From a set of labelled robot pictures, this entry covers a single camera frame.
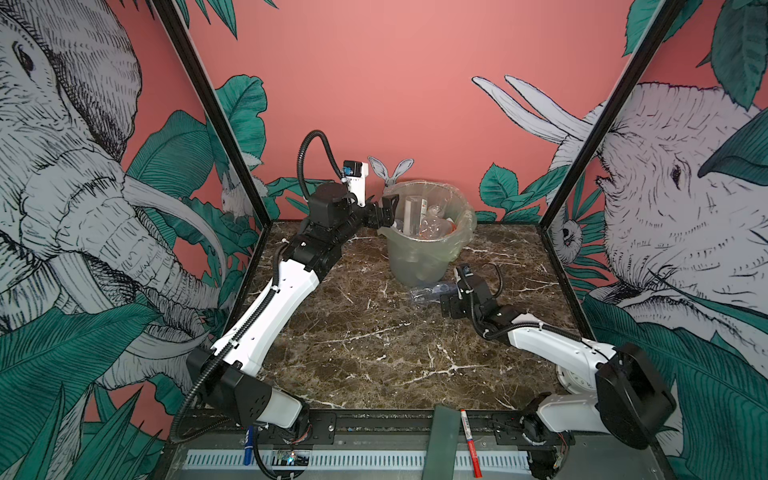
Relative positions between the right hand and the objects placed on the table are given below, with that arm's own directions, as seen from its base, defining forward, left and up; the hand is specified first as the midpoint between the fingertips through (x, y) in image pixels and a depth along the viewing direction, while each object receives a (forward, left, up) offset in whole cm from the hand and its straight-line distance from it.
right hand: (452, 291), depth 87 cm
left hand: (+8, +20, +32) cm, 39 cm away
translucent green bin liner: (+24, -2, +12) cm, 27 cm away
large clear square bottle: (+22, +11, +13) cm, 28 cm away
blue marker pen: (-38, +52, -9) cm, 65 cm away
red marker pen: (-39, -2, -10) cm, 40 cm away
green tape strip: (-38, +6, -11) cm, 40 cm away
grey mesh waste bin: (+10, +7, +1) cm, 12 cm away
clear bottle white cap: (+5, +4, -10) cm, 12 cm away
